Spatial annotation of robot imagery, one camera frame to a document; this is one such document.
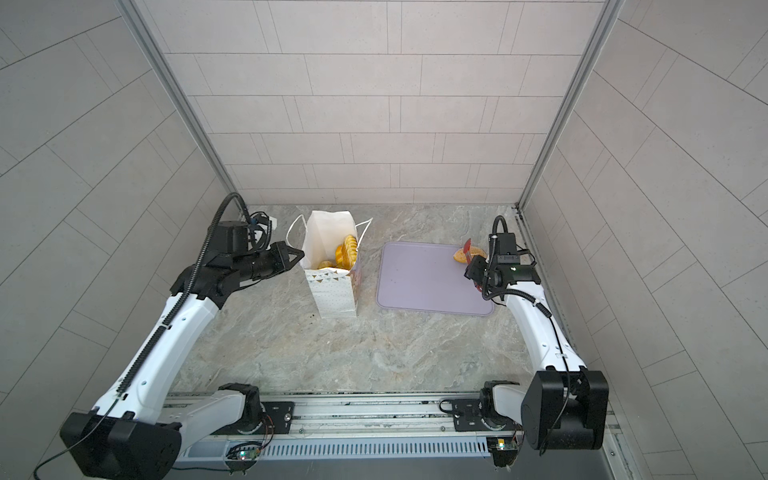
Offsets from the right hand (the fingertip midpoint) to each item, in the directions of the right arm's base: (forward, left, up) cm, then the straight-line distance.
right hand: (472, 268), depth 84 cm
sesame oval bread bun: (+12, 0, -10) cm, 15 cm away
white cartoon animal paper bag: (-6, +37, +2) cm, 38 cm away
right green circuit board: (-40, -1, -15) cm, 43 cm away
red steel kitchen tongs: (+8, -1, -2) cm, 8 cm away
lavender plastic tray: (+8, +11, -17) cm, 22 cm away
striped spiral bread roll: (+5, +35, +3) cm, 36 cm away
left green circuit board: (-37, +57, -9) cm, 69 cm away
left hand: (-1, +42, +13) cm, 44 cm away
